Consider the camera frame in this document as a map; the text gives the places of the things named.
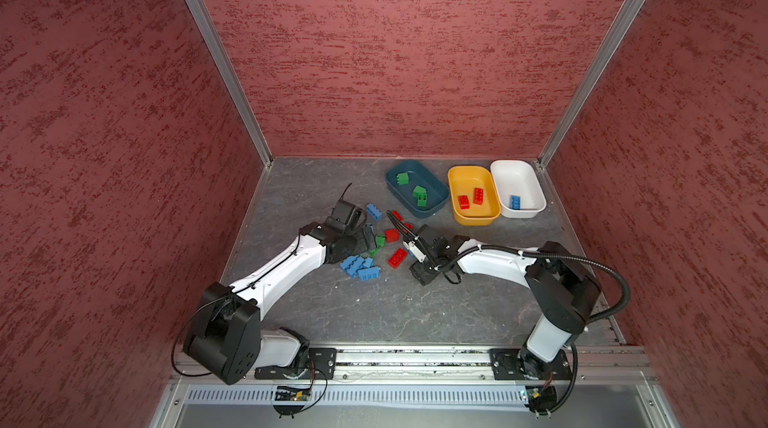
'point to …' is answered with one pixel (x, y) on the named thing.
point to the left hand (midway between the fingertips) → (361, 251)
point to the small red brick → (409, 226)
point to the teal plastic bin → (420, 174)
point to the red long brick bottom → (478, 196)
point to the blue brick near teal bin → (374, 211)
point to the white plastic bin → (517, 178)
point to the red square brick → (392, 235)
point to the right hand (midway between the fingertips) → (422, 273)
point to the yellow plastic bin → (484, 215)
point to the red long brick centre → (397, 258)
